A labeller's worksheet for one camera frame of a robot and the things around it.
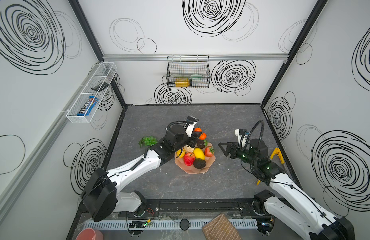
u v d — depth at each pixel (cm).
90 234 60
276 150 92
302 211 46
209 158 87
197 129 75
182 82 88
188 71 99
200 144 89
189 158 84
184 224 62
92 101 69
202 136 79
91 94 72
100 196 40
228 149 68
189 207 76
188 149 87
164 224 64
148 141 93
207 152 85
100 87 76
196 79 96
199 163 82
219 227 68
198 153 87
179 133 57
